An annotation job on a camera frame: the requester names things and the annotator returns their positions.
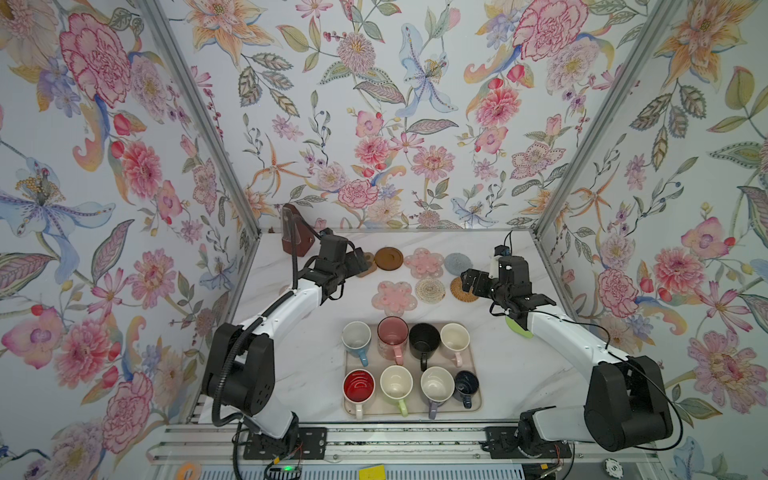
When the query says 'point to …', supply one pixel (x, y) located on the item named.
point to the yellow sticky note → (373, 473)
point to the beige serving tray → (415, 402)
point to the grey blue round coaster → (457, 263)
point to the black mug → (424, 341)
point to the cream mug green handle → (396, 383)
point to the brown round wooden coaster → (389, 258)
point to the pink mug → (392, 335)
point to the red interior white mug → (358, 388)
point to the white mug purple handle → (437, 386)
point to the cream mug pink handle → (455, 338)
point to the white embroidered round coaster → (430, 290)
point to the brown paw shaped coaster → (371, 264)
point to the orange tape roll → (180, 474)
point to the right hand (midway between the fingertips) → (475, 275)
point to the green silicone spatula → (513, 325)
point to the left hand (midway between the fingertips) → (358, 260)
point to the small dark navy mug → (466, 384)
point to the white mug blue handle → (356, 337)
